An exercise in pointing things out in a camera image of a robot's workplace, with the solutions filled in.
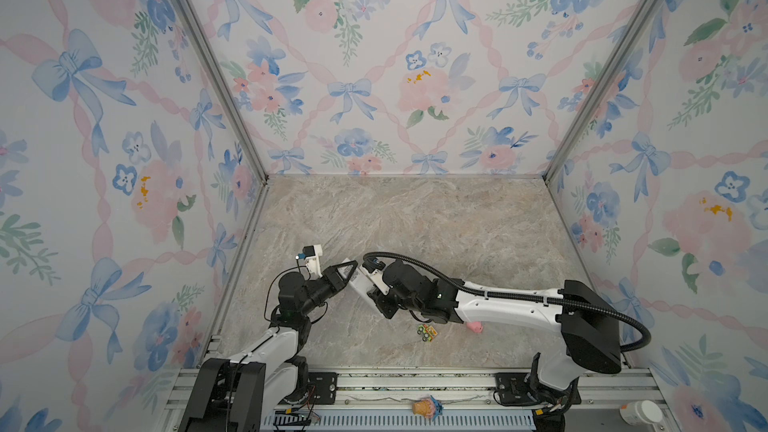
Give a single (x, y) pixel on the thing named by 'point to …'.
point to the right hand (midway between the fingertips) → (369, 289)
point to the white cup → (640, 412)
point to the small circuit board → (292, 417)
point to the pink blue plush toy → (428, 407)
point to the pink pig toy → (475, 326)
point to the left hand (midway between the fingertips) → (357, 264)
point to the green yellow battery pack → (427, 332)
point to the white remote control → (361, 283)
